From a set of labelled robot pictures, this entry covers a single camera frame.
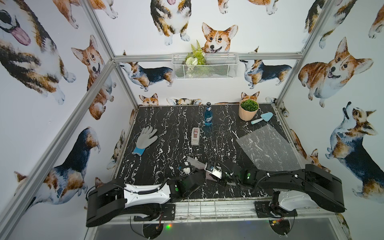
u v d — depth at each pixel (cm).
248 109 104
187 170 69
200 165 84
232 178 63
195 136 99
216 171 69
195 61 82
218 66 92
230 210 75
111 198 47
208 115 98
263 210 73
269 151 95
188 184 60
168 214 73
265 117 114
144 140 99
